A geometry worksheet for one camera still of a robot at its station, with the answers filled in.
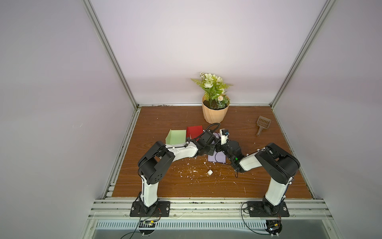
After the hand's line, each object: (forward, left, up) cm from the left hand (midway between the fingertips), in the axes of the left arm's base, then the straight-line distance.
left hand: (214, 148), depth 92 cm
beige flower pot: (+21, 0, +8) cm, 22 cm away
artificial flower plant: (+29, 0, +25) cm, 38 cm away
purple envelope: (-9, 0, +7) cm, 11 cm away
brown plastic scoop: (+24, -39, -4) cm, 46 cm away
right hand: (+7, -2, +7) cm, 10 cm away
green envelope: (+10, +26, -2) cm, 28 cm away
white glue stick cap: (-15, +3, -2) cm, 15 cm away
